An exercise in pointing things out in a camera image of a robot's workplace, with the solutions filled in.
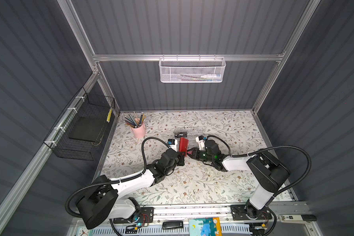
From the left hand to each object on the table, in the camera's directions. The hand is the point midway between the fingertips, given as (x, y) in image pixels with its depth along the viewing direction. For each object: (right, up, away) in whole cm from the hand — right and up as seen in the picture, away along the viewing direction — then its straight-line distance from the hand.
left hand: (186, 155), depth 81 cm
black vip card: (-5, +10, +16) cm, 20 cm away
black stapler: (-10, -30, -13) cm, 34 cm away
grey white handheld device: (+52, -28, -12) cm, 61 cm away
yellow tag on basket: (-44, +22, +2) cm, 50 cm away
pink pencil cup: (-32, +12, +20) cm, 40 cm away
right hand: (+1, 0, +6) cm, 6 cm away
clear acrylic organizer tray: (+4, +10, +25) cm, 27 cm away
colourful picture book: (+8, -32, -11) cm, 35 cm away
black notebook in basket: (-51, +15, -6) cm, 54 cm away
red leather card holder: (-2, +5, +1) cm, 6 cm away
